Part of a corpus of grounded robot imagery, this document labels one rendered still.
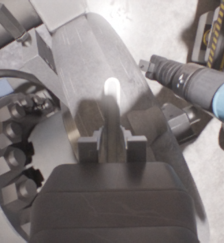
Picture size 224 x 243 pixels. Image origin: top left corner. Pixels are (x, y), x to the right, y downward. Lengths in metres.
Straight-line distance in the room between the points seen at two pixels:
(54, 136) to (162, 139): 0.33
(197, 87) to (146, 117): 0.21
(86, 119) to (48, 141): 0.29
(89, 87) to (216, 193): 1.68
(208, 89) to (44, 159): 0.43
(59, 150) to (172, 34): 0.99
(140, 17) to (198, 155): 1.06
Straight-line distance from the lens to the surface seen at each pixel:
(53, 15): 0.38
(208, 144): 1.52
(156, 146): 0.25
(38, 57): 0.28
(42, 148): 0.53
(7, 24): 0.29
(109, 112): 0.16
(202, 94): 0.41
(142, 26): 1.20
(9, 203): 0.46
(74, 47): 0.31
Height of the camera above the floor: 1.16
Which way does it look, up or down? 71 degrees down
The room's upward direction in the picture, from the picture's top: 173 degrees clockwise
